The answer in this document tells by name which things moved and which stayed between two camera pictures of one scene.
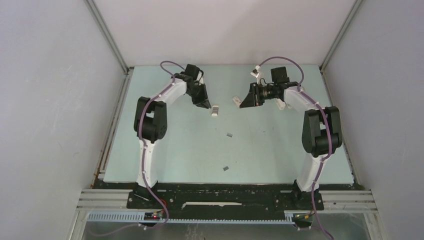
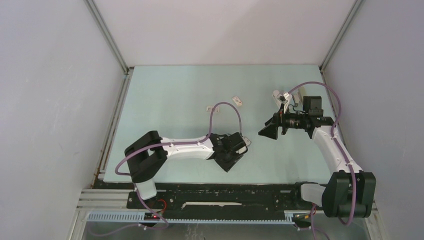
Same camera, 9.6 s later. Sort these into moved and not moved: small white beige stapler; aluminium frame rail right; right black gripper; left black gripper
Moved: right black gripper; left black gripper
Not moved: aluminium frame rail right; small white beige stapler
